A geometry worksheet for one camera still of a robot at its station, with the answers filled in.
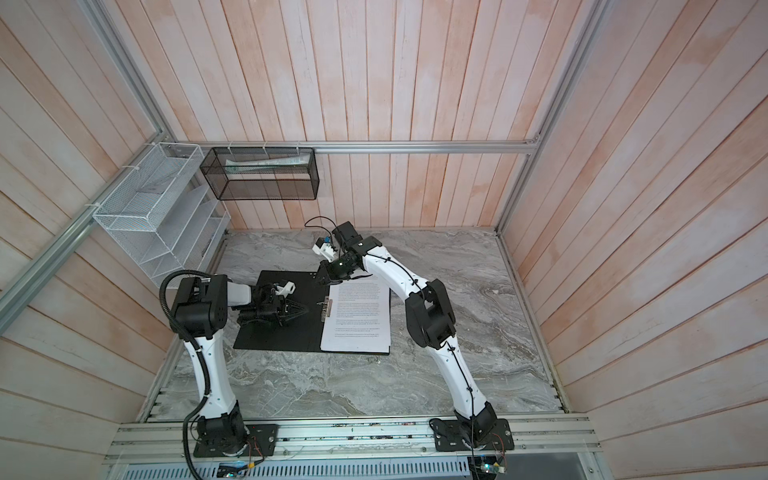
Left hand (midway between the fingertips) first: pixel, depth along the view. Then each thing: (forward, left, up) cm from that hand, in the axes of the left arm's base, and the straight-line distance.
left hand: (306, 313), depth 92 cm
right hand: (+6, -3, +8) cm, 10 cm away
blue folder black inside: (+11, +2, -2) cm, 11 cm away
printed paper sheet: (+1, -17, -4) cm, 17 cm away
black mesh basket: (+44, +19, +21) cm, 53 cm away
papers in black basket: (+34, +13, +31) cm, 48 cm away
